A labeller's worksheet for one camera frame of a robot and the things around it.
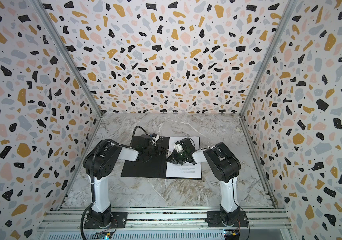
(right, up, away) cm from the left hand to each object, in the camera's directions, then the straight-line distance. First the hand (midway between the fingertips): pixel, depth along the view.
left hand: (167, 148), depth 97 cm
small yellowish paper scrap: (+52, +12, +16) cm, 56 cm away
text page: (+13, -13, -5) cm, 19 cm away
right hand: (-2, -6, -4) cm, 8 cm away
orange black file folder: (-7, -12, -5) cm, 14 cm away
